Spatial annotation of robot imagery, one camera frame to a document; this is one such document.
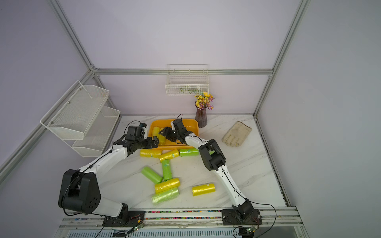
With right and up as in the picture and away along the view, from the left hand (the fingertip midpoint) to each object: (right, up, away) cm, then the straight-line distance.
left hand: (151, 143), depth 90 cm
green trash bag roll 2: (+35, -2, -20) cm, 40 cm away
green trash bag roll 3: (+10, -16, -3) cm, 19 cm away
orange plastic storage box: (+25, +11, +21) cm, 34 cm away
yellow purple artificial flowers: (+33, +28, +5) cm, 43 cm away
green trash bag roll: (+25, -6, +3) cm, 26 cm away
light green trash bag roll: (+8, -27, -14) cm, 32 cm away
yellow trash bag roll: (-2, +8, +16) cm, 18 cm away
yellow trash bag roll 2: (+5, +1, +8) cm, 9 cm away
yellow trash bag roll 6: (+31, -25, -11) cm, 41 cm away
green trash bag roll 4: (+2, -19, -5) cm, 19 cm away
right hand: (+4, +4, +14) cm, 15 cm away
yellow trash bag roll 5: (+10, -23, -10) cm, 27 cm away
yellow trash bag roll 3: (-2, -7, +3) cm, 8 cm away
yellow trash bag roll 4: (+10, -8, +3) cm, 13 cm away
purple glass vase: (+31, +18, +15) cm, 39 cm away
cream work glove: (+58, +5, +17) cm, 61 cm away
